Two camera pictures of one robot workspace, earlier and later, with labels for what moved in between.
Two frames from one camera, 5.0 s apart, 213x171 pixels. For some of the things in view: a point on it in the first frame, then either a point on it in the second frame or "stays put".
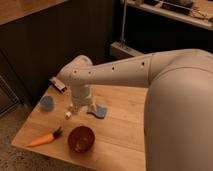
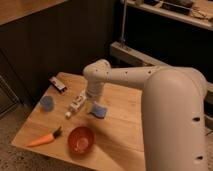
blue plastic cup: x=47 y=103 stays put
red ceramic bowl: x=81 y=139 stays put
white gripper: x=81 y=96 -> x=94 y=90
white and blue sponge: x=99 y=111 stays put
